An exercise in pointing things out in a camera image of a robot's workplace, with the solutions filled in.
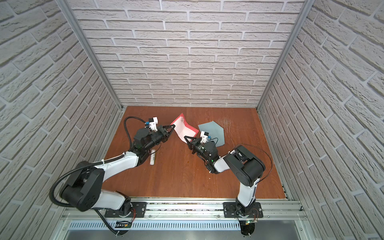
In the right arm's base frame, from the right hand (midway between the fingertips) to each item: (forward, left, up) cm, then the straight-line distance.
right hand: (183, 136), depth 82 cm
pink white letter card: (+6, 0, -1) cm, 6 cm away
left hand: (+3, +3, +7) cm, 8 cm away
